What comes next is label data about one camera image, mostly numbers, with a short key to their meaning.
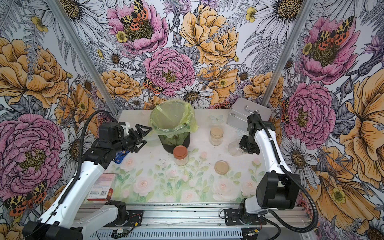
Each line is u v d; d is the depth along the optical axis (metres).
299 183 0.39
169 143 0.97
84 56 0.89
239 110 1.02
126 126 0.70
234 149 0.77
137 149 0.73
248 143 0.69
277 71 0.97
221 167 0.92
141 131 0.66
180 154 0.86
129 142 0.66
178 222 0.74
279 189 0.43
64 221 0.39
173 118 0.91
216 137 0.95
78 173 0.46
